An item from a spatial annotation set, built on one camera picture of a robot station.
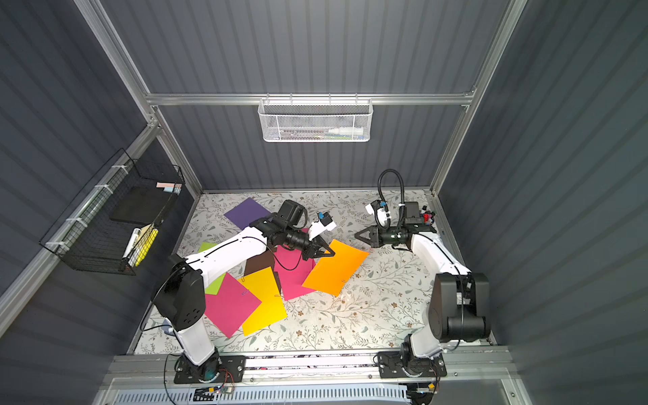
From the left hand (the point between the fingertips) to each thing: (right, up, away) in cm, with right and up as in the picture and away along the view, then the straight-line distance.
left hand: (331, 252), depth 78 cm
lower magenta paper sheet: (-35, -20, +8) cm, 41 cm away
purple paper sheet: (-39, +13, +38) cm, 56 cm away
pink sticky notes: (-57, +22, +7) cm, 61 cm away
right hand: (+10, +5, +5) cm, 12 cm away
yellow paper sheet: (-25, -14, +13) cm, 31 cm away
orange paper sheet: (+1, -7, +4) cm, 8 cm away
